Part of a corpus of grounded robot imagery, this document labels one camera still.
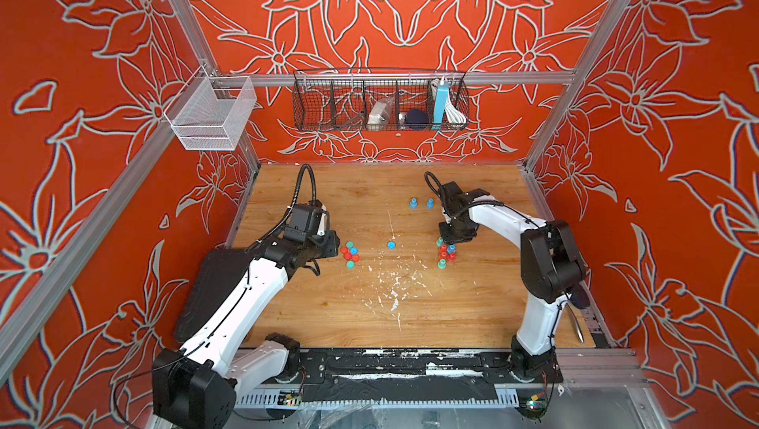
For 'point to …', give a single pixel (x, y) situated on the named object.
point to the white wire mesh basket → (210, 113)
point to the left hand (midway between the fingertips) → (334, 238)
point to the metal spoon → (574, 322)
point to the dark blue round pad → (580, 297)
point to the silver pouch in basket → (379, 113)
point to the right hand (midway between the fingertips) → (446, 239)
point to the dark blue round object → (416, 117)
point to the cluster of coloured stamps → (447, 253)
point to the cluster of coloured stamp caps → (350, 254)
